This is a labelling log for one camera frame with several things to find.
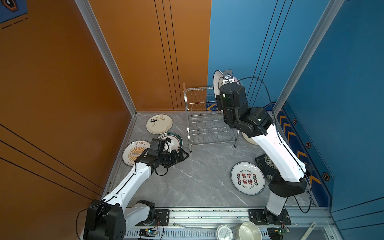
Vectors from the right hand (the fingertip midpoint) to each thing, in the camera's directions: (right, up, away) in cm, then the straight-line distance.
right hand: (227, 90), depth 62 cm
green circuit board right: (+27, -65, +8) cm, 71 cm away
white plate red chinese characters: (+17, -45, +23) cm, 54 cm away
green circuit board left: (-36, -66, +9) cm, 76 cm away
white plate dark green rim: (-28, -24, +42) cm, 56 cm away
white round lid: (-1, -62, +3) cm, 62 cm away
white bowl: (+12, -64, +7) cm, 66 cm away
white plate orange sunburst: (-56, -31, +37) cm, 74 cm away
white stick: (+40, -65, +8) cm, 76 cm away
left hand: (-20, -32, +19) cm, 42 cm away
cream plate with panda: (-41, -14, +51) cm, 67 cm away
